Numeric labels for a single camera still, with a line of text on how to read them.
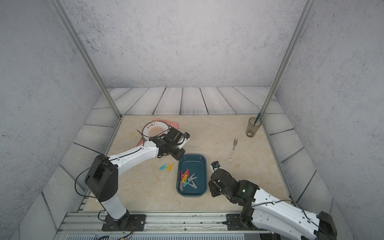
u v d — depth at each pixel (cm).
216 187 67
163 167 92
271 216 58
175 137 70
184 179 85
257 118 101
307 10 71
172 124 117
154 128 111
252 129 101
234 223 73
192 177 87
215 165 68
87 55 88
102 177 46
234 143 104
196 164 94
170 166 91
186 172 89
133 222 73
